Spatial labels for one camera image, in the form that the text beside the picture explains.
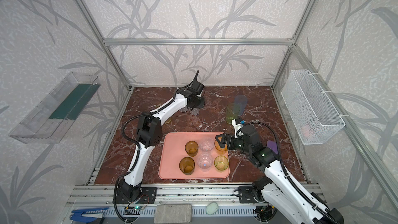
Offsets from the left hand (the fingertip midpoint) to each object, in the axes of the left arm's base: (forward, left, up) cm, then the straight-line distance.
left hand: (204, 100), depth 99 cm
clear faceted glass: (-3, +6, -9) cm, 12 cm away
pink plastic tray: (-29, +18, -10) cm, 36 cm away
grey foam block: (-59, +12, -5) cm, 61 cm away
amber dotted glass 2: (-38, +8, -7) cm, 40 cm away
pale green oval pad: (-57, -5, -7) cm, 58 cm away
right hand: (-26, -10, +7) cm, 29 cm away
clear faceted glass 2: (-27, -2, -6) cm, 28 cm away
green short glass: (-37, -10, -8) cm, 39 cm away
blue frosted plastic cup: (0, -24, 0) cm, 24 cm away
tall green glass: (-3, -19, -6) cm, 20 cm away
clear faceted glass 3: (-36, -1, -9) cm, 37 cm away
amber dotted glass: (-29, +6, -7) cm, 31 cm away
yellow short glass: (-30, -11, -7) cm, 33 cm away
